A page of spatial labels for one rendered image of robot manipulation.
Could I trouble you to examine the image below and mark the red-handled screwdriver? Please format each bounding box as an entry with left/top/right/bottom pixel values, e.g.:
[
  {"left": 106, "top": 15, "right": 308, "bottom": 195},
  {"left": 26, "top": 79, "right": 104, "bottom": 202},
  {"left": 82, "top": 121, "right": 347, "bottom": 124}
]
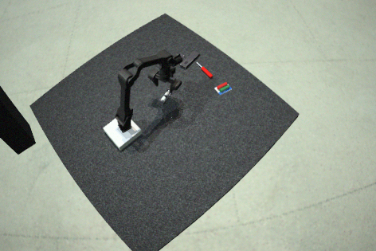
[{"left": 197, "top": 62, "right": 213, "bottom": 78}]

